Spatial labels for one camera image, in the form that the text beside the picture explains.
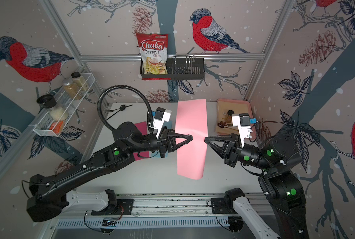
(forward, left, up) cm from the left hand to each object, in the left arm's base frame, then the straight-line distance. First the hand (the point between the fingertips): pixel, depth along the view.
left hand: (191, 140), depth 45 cm
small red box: (+14, +59, -13) cm, 62 cm away
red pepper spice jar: (+43, -30, -37) cm, 65 cm away
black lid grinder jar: (+21, +62, -12) cm, 66 cm away
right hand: (0, -5, -1) cm, 5 cm away
